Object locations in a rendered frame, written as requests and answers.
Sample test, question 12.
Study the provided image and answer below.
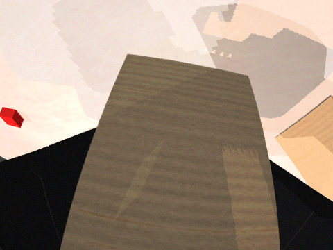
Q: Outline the tan wooden triangular block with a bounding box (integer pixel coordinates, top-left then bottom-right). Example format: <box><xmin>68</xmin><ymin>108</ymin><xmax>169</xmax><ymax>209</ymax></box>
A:
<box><xmin>60</xmin><ymin>53</ymin><xmax>280</xmax><ymax>250</ymax></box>
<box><xmin>275</xmin><ymin>95</ymin><xmax>333</xmax><ymax>200</ymax></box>

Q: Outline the red block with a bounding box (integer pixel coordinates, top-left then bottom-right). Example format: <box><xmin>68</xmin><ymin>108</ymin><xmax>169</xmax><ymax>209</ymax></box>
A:
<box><xmin>0</xmin><ymin>108</ymin><xmax>24</xmax><ymax>128</ymax></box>

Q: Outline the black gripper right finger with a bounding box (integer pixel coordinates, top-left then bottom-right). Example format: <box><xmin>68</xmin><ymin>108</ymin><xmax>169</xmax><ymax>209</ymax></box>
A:
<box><xmin>269</xmin><ymin>159</ymin><xmax>333</xmax><ymax>250</ymax></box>

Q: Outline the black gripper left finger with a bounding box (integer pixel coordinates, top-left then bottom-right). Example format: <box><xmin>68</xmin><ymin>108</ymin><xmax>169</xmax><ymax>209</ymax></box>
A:
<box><xmin>0</xmin><ymin>128</ymin><xmax>97</xmax><ymax>250</ymax></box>

